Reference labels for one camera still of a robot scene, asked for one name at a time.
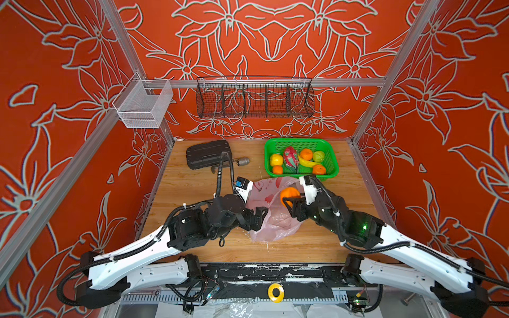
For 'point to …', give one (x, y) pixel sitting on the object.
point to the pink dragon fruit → (291, 158)
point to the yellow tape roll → (280, 298)
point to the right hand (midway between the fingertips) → (287, 195)
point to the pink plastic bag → (266, 193)
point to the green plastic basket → (278, 146)
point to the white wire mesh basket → (137, 109)
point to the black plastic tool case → (207, 154)
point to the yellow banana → (308, 163)
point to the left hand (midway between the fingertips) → (259, 204)
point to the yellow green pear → (318, 156)
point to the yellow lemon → (276, 159)
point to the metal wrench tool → (240, 161)
